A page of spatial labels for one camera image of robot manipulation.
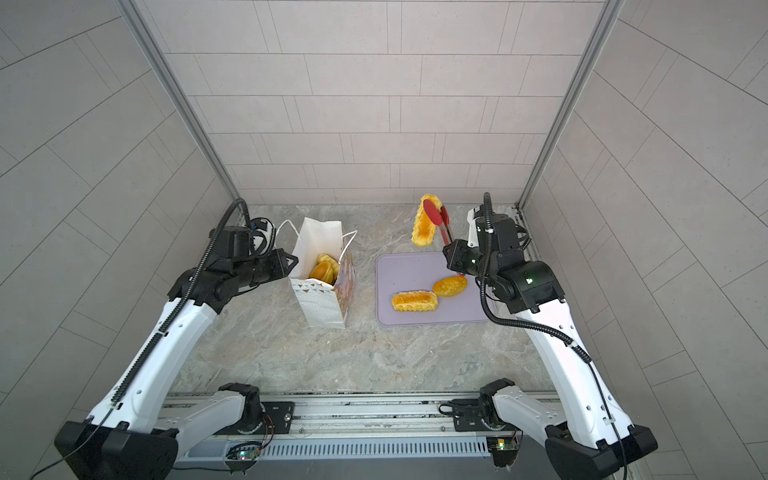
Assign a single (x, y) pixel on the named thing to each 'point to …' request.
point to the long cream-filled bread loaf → (415, 301)
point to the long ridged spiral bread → (334, 270)
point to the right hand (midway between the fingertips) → (443, 249)
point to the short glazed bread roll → (424, 229)
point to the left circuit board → (243, 458)
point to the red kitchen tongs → (440, 218)
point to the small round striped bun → (326, 269)
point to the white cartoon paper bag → (324, 306)
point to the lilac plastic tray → (422, 271)
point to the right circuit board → (504, 450)
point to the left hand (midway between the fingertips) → (305, 256)
